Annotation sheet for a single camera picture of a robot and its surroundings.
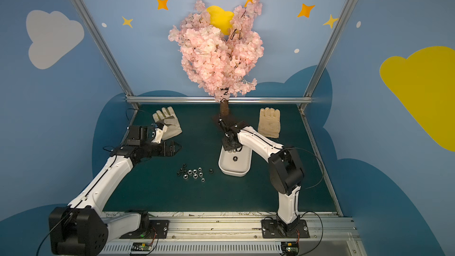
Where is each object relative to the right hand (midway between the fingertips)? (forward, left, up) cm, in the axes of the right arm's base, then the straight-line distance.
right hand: (232, 143), depth 92 cm
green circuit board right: (-43, -27, -12) cm, 52 cm away
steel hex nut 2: (-16, +18, -8) cm, 25 cm away
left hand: (-7, +28, +8) cm, 30 cm away
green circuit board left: (-47, +35, -9) cm, 59 cm away
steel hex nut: (-5, -2, -8) cm, 9 cm away
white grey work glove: (+23, +44, -8) cm, 50 cm away
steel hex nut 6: (-12, +16, -7) cm, 22 cm away
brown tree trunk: (+23, +6, +3) cm, 24 cm away
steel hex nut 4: (-14, +19, -8) cm, 25 cm away
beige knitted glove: (+23, -23, -8) cm, 33 cm away
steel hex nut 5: (-11, +25, -8) cm, 28 cm away
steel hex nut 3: (-14, +22, -8) cm, 27 cm away
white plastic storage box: (-9, -5, -9) cm, 14 cm away
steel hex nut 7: (-17, +14, -8) cm, 24 cm away
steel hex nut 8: (-15, +27, -8) cm, 32 cm away
